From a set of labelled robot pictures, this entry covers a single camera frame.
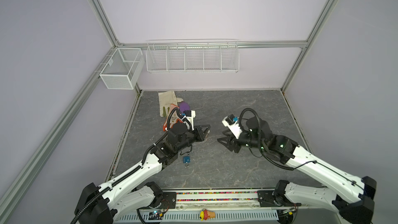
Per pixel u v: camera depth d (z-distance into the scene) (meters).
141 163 0.48
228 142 0.59
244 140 0.61
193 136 0.65
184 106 1.12
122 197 0.43
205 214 0.68
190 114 0.67
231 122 0.57
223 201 0.74
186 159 0.86
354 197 0.39
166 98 1.16
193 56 0.99
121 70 1.01
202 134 0.68
